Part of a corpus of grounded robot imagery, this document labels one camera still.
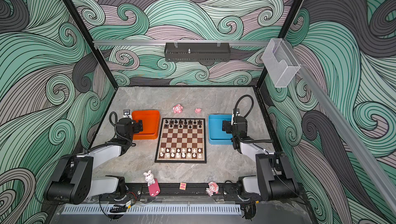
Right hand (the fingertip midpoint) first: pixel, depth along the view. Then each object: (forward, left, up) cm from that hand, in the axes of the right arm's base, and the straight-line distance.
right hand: (234, 120), depth 92 cm
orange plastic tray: (0, +52, -6) cm, 53 cm away
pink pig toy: (+11, +22, -6) cm, 25 cm away
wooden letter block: (-35, +29, -6) cm, 46 cm away
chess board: (-11, +31, -6) cm, 34 cm away
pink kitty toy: (+11, +36, -4) cm, 38 cm away
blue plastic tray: (-8, +10, -6) cm, 15 cm away
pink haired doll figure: (-36, +14, -3) cm, 39 cm away
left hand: (-1, +62, +2) cm, 62 cm away
